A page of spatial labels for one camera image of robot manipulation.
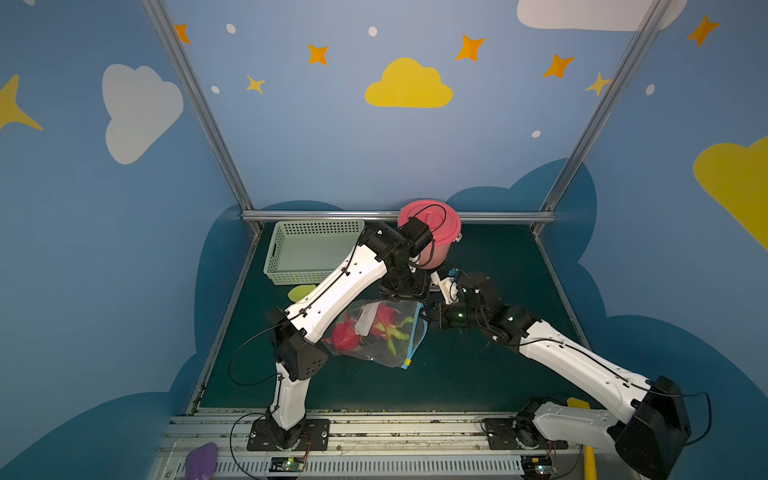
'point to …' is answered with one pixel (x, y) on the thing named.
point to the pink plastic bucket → (439, 257)
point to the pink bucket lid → (442, 219)
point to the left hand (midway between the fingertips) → (422, 299)
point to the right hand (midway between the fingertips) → (422, 309)
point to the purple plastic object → (201, 462)
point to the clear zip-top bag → (374, 349)
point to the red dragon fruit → (388, 324)
